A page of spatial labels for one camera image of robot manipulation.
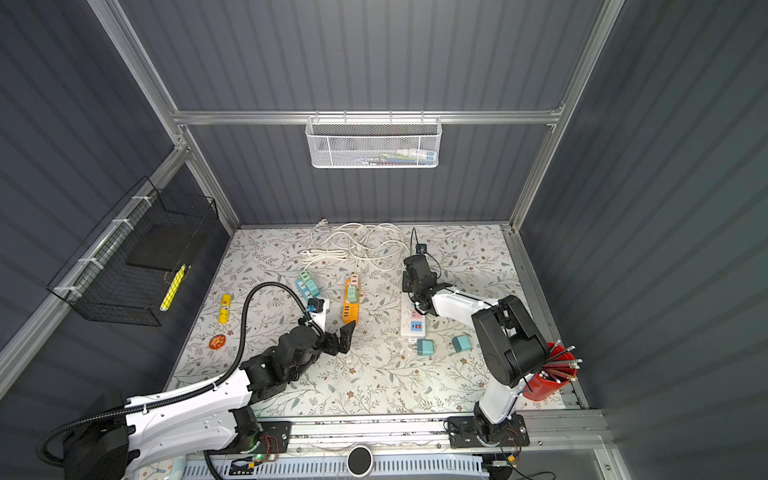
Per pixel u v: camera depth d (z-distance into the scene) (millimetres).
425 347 867
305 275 963
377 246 1149
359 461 657
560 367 696
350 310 936
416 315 822
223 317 937
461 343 870
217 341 893
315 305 676
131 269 721
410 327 908
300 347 579
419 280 733
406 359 867
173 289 696
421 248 831
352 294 917
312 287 937
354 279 960
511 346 475
